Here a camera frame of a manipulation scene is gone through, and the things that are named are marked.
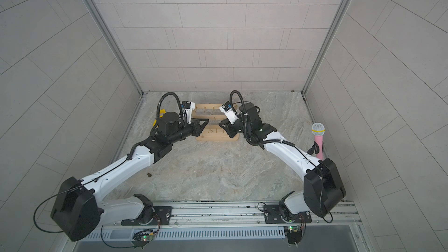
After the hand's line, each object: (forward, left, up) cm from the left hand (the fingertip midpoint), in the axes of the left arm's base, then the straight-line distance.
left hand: (212, 120), depth 76 cm
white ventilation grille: (-38, +13, -23) cm, 46 cm away
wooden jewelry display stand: (+3, +1, -14) cm, 14 cm away
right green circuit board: (-39, -34, -24) cm, 57 cm away
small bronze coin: (-16, +30, -21) cm, 40 cm away
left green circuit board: (-40, +25, -21) cm, 52 cm away
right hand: (+1, -4, -3) cm, 5 cm away
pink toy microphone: (-7, -43, +5) cm, 44 cm away
